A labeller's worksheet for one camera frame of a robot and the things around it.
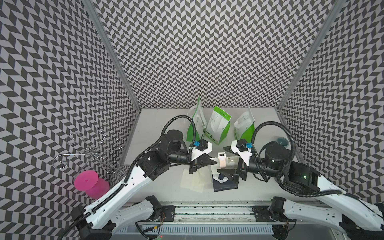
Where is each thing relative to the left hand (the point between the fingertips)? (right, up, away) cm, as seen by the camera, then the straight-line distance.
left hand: (213, 163), depth 58 cm
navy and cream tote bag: (+8, -13, +11) cm, 19 cm away
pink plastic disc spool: (-46, -6, -3) cm, 47 cm away
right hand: (+3, +1, -1) cm, 4 cm away
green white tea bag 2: (+5, +14, +26) cm, 30 cm away
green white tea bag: (-7, +21, +27) cm, 35 cm away
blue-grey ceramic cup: (+48, +4, +36) cm, 60 cm away
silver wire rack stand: (-59, +2, +19) cm, 62 cm away
